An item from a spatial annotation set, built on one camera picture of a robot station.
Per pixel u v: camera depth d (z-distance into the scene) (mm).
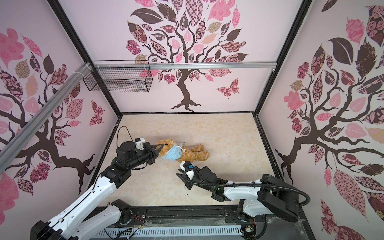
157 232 697
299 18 726
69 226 404
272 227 723
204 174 610
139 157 621
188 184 533
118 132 1104
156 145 727
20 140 527
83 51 829
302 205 442
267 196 430
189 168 642
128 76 948
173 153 738
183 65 939
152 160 684
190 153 742
